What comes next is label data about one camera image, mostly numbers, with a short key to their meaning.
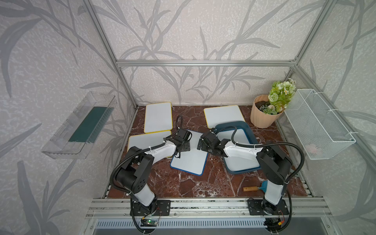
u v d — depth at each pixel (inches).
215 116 45.5
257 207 29.0
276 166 18.9
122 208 29.6
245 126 40.8
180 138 29.0
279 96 34.9
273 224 30.1
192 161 35.5
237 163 34.6
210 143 27.9
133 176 17.8
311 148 28.8
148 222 27.8
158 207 28.7
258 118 38.9
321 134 24.1
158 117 43.8
